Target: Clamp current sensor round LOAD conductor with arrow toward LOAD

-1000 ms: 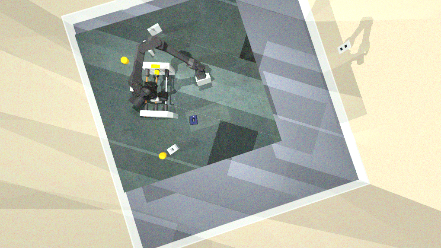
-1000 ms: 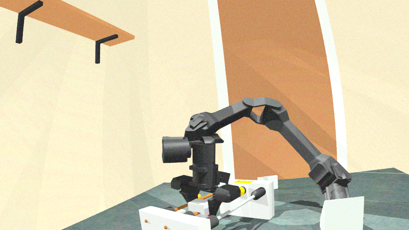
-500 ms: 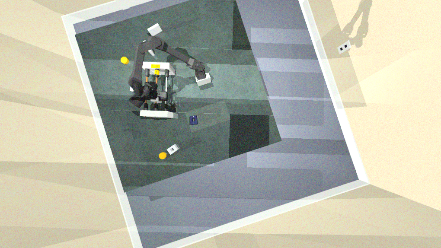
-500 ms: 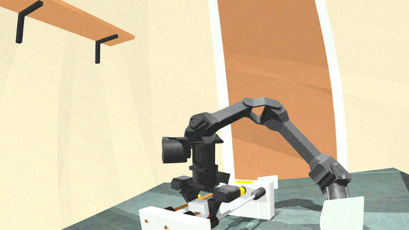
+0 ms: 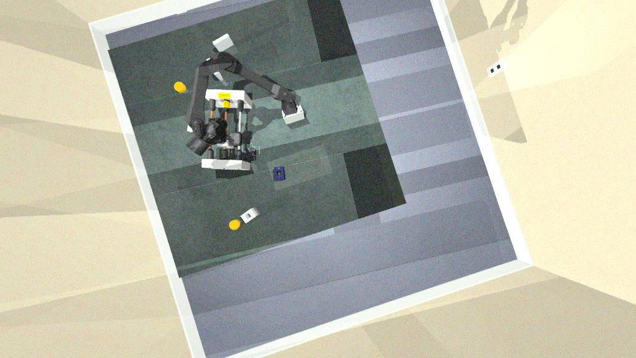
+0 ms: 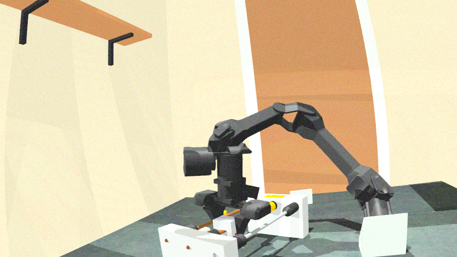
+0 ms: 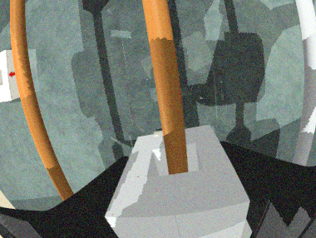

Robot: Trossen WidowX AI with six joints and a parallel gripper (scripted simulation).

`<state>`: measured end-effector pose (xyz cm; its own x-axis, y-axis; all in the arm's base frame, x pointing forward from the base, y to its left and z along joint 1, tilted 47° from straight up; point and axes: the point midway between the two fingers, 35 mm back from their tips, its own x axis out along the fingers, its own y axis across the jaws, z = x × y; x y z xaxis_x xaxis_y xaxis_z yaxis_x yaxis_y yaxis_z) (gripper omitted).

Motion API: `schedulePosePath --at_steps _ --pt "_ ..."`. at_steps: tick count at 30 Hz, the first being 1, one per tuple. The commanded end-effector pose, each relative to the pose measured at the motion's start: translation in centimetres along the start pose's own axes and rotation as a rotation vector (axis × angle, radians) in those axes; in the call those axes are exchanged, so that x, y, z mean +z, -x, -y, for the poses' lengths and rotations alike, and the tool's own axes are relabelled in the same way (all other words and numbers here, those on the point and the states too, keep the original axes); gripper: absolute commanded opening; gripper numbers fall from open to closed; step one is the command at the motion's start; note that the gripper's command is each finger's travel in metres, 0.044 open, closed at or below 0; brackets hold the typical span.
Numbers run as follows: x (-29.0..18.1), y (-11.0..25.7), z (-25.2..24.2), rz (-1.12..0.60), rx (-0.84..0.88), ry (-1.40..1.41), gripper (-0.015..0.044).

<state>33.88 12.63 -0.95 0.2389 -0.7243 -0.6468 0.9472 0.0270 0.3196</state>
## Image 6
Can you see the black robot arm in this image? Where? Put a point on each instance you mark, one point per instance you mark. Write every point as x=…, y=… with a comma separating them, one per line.
x=226, y=146

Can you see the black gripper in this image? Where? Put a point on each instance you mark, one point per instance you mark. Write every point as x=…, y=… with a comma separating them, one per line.
x=229, y=194

